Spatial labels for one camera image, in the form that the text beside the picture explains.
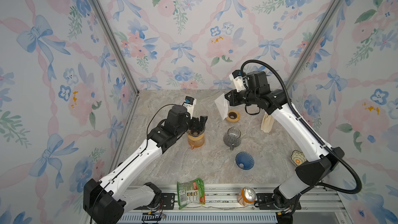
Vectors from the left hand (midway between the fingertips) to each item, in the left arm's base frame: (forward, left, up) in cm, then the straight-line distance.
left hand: (199, 113), depth 74 cm
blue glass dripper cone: (-13, -25, -25) cm, 38 cm away
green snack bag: (-29, +4, -24) cm, 38 cm away
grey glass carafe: (+2, -21, -29) cm, 36 cm away
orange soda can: (-32, -21, -17) cm, 41 cm away
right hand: (+7, -12, +6) cm, 15 cm away
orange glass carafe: (-4, +2, -22) cm, 22 cm away
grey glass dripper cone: (0, +2, -18) cm, 18 cm away
